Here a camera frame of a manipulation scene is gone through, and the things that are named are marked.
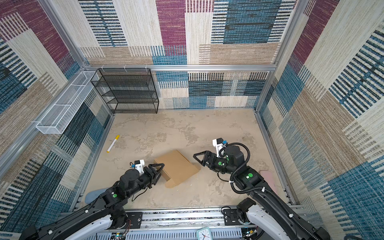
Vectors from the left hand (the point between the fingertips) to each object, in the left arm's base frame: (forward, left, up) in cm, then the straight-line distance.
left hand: (165, 167), depth 76 cm
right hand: (0, -17, +6) cm, 18 cm away
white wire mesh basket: (+15, +49, +20) cm, 55 cm away
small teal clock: (-26, -18, -13) cm, 34 cm away
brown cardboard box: (0, -5, -2) cm, 6 cm away
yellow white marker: (+28, +39, -14) cm, 50 cm away
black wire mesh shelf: (+57, +32, +5) cm, 65 cm away
